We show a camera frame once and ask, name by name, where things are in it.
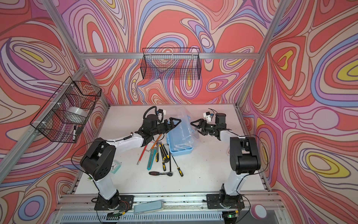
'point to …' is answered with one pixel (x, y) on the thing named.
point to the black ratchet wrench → (156, 173)
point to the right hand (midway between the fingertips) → (193, 128)
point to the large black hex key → (169, 155)
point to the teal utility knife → (153, 150)
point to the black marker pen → (74, 137)
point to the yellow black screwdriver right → (178, 168)
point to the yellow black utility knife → (164, 152)
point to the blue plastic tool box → (182, 138)
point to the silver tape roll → (77, 110)
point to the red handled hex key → (142, 154)
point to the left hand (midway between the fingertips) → (179, 122)
